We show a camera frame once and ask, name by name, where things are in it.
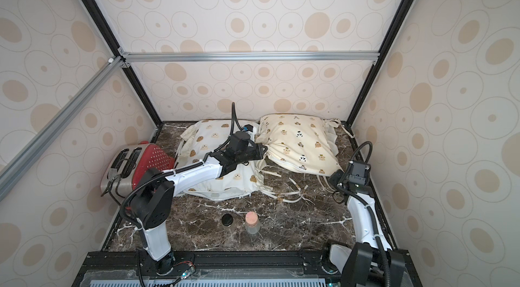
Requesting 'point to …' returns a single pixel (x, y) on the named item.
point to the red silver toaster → (126, 166)
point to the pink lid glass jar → (252, 225)
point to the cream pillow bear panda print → (305, 143)
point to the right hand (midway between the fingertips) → (346, 178)
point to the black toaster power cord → (107, 189)
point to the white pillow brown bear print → (239, 182)
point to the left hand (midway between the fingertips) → (275, 147)
